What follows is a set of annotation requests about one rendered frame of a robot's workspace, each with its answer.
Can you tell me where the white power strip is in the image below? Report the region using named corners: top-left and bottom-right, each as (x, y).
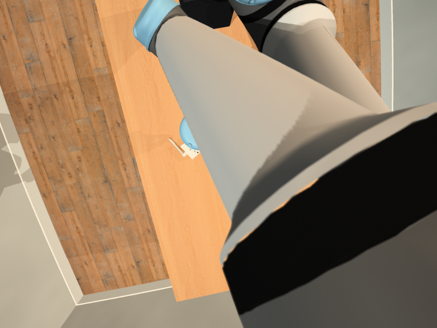
top-left (169, 138), bottom-right (200, 159)

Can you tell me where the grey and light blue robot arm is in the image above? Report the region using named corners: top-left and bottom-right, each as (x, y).
top-left (133, 0), bottom-right (437, 328)

